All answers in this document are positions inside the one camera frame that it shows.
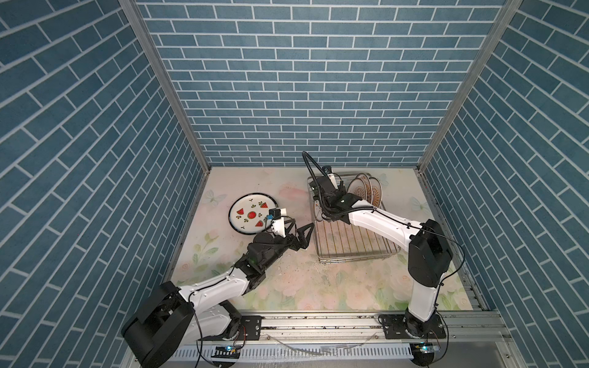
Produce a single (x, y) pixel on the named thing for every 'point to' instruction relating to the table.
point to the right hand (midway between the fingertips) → (331, 186)
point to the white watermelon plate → (248, 211)
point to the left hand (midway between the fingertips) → (306, 224)
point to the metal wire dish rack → (339, 241)
